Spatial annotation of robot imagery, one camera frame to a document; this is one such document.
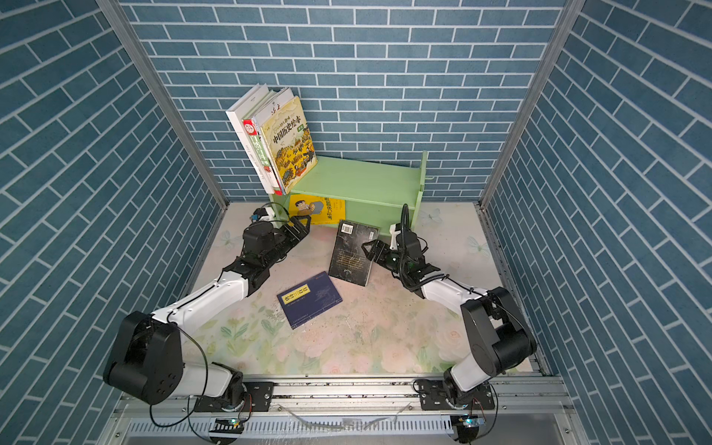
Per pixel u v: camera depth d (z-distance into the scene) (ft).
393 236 2.71
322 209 3.30
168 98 2.88
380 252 2.58
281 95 2.46
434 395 2.42
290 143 2.71
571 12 2.32
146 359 1.37
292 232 2.45
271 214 2.53
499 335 1.48
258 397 2.43
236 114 2.19
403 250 2.27
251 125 2.24
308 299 3.00
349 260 3.10
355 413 2.37
